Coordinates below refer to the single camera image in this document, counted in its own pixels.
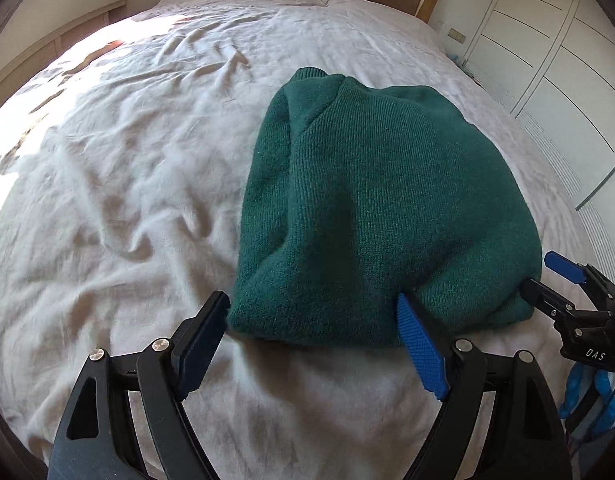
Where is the white wardrobe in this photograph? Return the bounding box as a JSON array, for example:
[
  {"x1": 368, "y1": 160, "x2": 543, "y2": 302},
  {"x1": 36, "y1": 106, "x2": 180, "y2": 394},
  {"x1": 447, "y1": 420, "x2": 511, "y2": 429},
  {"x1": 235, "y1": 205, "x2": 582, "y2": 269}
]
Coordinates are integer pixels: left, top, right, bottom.
[{"x1": 463, "y1": 0, "x2": 615, "y2": 281}]

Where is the beige wall switch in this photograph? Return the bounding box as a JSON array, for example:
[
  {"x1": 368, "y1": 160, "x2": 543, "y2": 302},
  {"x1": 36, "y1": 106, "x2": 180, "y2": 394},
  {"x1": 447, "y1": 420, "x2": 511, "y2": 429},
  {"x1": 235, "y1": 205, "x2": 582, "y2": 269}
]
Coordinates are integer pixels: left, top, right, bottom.
[{"x1": 447, "y1": 28, "x2": 466, "y2": 44}]

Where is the green knitted sweater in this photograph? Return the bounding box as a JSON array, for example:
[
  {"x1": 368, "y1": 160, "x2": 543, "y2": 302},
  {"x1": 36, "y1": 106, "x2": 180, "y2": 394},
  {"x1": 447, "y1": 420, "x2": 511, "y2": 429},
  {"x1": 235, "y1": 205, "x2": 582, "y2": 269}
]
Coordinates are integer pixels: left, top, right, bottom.
[{"x1": 228, "y1": 67, "x2": 542, "y2": 348}]

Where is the white bed duvet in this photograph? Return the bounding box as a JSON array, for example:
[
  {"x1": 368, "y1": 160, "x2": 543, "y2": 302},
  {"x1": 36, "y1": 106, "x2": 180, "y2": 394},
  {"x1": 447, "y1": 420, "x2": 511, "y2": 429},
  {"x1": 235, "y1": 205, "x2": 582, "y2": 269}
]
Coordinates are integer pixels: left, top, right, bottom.
[{"x1": 0, "y1": 0, "x2": 600, "y2": 479}]

